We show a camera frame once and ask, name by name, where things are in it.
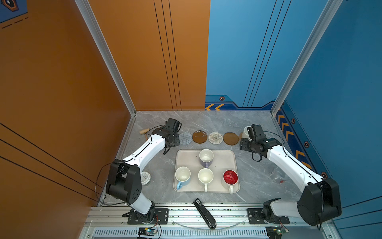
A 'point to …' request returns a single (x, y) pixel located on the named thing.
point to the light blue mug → (182, 175)
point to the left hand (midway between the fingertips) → (173, 139)
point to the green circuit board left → (148, 231)
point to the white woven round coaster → (215, 138)
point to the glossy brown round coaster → (199, 137)
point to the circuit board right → (276, 232)
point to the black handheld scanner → (208, 218)
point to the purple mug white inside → (206, 157)
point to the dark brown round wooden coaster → (231, 138)
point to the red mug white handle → (230, 178)
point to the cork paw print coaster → (240, 136)
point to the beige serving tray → (224, 160)
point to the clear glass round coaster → (185, 138)
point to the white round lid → (145, 178)
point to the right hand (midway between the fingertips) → (244, 144)
